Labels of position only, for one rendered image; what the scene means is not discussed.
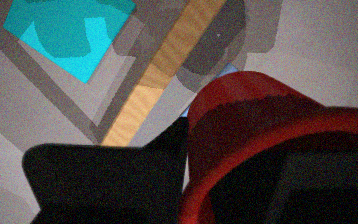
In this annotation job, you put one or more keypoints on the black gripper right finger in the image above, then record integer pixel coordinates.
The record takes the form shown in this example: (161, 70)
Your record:
(256, 190)

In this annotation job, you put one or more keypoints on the tan flat bar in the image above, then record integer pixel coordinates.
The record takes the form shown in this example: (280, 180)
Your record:
(174, 48)

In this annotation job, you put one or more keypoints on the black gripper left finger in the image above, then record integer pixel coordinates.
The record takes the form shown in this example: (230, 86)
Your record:
(149, 178)

